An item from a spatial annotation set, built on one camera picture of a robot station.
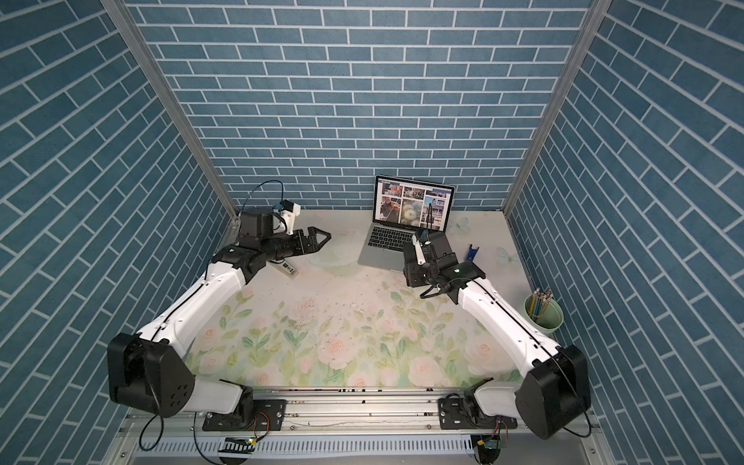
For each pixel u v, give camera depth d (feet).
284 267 3.24
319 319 3.00
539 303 2.53
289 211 2.39
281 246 2.25
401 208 3.66
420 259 2.36
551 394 1.30
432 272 1.96
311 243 2.32
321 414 2.49
